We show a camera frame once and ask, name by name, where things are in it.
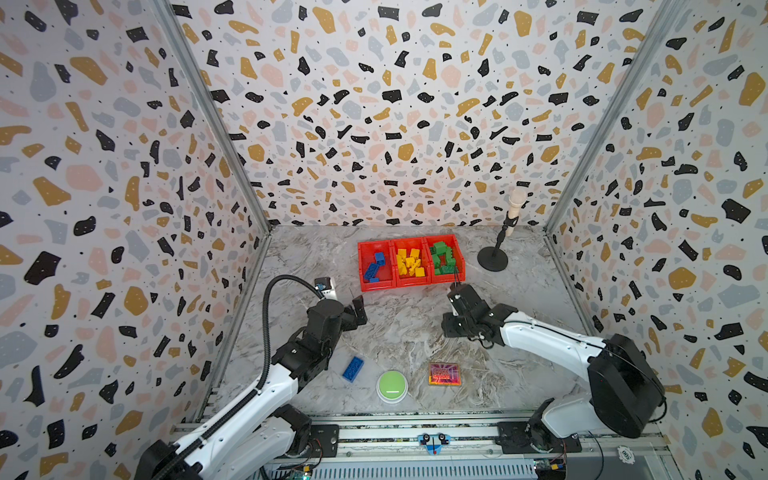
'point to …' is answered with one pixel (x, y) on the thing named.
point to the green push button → (392, 386)
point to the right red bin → (452, 242)
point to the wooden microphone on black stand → (496, 259)
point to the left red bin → (387, 273)
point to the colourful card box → (444, 374)
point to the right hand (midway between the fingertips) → (444, 319)
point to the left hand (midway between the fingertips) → (353, 296)
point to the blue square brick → (380, 258)
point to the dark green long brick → (436, 263)
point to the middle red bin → (409, 243)
